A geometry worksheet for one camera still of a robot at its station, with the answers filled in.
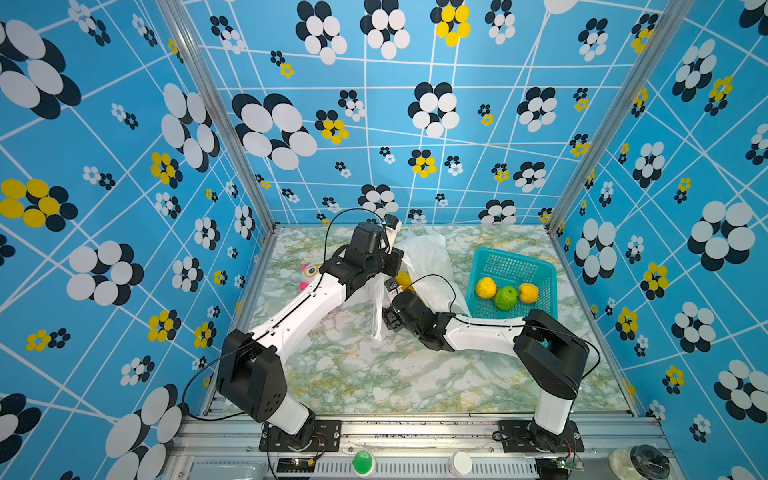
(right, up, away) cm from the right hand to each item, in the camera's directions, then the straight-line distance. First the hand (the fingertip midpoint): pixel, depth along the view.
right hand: (394, 302), depth 90 cm
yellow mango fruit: (+3, +8, -11) cm, 13 cm away
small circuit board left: (-24, -37, -18) cm, 48 cm away
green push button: (-7, -29, -28) cm, 41 cm away
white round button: (+15, -31, -25) cm, 43 cm away
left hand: (+2, +16, -9) cm, 18 cm away
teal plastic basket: (+40, +9, +11) cm, 43 cm away
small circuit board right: (+38, -35, -22) cm, 56 cm away
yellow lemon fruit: (+30, +4, +5) cm, 31 cm away
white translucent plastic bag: (+10, +13, -3) cm, 16 cm away
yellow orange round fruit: (+43, +2, +4) cm, 44 cm away
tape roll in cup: (+51, -29, -28) cm, 65 cm away
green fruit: (+35, +1, +2) cm, 35 cm away
